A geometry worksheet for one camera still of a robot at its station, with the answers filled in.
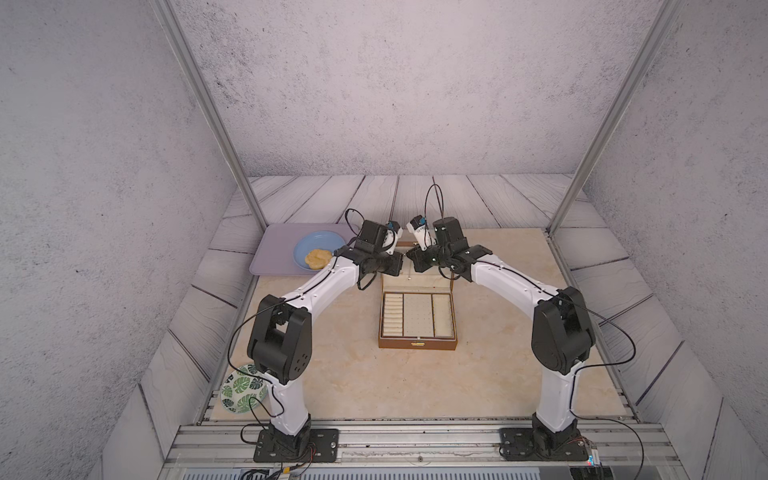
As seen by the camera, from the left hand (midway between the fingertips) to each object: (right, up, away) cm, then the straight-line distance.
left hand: (406, 261), depth 90 cm
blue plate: (-34, +7, +25) cm, 43 cm away
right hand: (+1, +3, 0) cm, 3 cm away
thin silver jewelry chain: (+1, -5, +6) cm, 8 cm away
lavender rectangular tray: (-49, +2, +25) cm, 55 cm away
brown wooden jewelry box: (+3, -14, +2) cm, 15 cm away
